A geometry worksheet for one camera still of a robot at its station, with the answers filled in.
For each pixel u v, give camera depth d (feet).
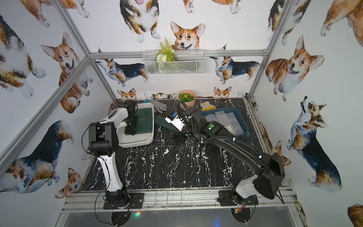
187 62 3.04
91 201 2.46
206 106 3.80
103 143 1.84
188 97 3.51
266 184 1.28
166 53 2.70
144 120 3.41
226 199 2.40
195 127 1.80
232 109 3.52
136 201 2.42
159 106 3.75
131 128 2.95
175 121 2.02
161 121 3.43
